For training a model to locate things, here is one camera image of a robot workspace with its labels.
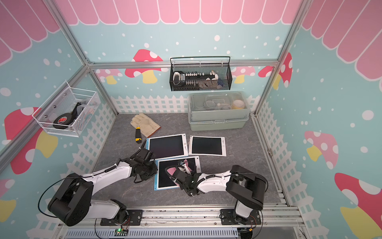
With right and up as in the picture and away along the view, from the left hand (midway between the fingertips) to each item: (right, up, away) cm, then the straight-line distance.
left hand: (157, 175), depth 88 cm
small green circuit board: (-14, -23, -16) cm, 31 cm away
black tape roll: (-40, +32, -19) cm, 54 cm away
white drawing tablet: (+32, +16, +17) cm, 39 cm away
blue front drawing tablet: (+5, -2, -5) cm, 7 cm away
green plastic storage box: (+39, +41, +13) cm, 58 cm away
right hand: (+16, -1, -1) cm, 16 cm away
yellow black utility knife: (-17, +20, +15) cm, 30 cm away
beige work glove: (-14, +30, +24) cm, 41 cm away
